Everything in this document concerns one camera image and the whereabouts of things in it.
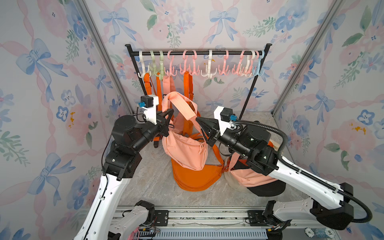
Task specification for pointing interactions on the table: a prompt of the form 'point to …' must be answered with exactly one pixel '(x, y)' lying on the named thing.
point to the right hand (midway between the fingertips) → (199, 117)
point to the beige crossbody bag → (277, 145)
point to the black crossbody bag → (269, 189)
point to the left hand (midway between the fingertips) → (172, 110)
